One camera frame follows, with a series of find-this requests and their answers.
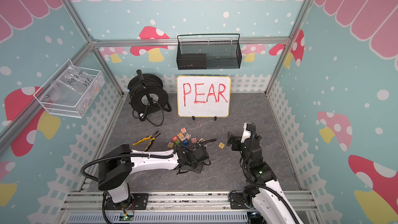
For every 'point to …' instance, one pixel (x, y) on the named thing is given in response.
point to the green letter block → (178, 142)
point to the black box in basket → (192, 61)
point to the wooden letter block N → (194, 140)
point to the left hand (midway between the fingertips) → (197, 168)
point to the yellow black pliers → (153, 138)
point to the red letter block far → (183, 130)
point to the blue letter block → (185, 142)
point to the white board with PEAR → (208, 96)
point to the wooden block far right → (221, 145)
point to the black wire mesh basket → (209, 51)
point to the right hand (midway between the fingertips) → (236, 132)
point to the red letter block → (175, 138)
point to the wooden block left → (170, 144)
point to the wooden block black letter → (202, 140)
